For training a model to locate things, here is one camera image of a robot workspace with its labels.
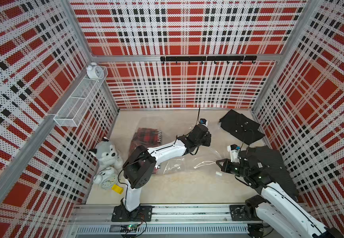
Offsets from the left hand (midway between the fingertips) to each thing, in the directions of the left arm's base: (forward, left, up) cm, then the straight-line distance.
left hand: (210, 135), depth 87 cm
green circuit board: (-45, +42, -13) cm, 63 cm away
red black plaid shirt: (+6, +41, -12) cm, 43 cm away
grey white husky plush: (-14, +57, +3) cm, 59 cm away
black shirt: (+16, -27, -14) cm, 35 cm away
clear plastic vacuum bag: (+14, +25, -13) cm, 31 cm away
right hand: (-16, -3, -3) cm, 16 cm away
